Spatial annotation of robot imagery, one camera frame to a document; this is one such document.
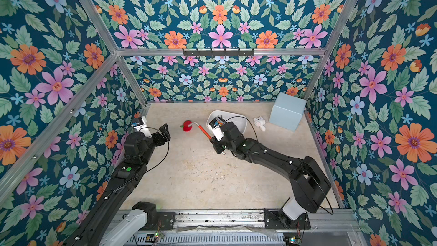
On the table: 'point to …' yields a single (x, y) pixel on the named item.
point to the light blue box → (287, 112)
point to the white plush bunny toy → (260, 122)
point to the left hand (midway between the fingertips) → (160, 126)
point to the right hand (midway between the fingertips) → (212, 138)
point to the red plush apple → (185, 127)
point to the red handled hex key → (202, 130)
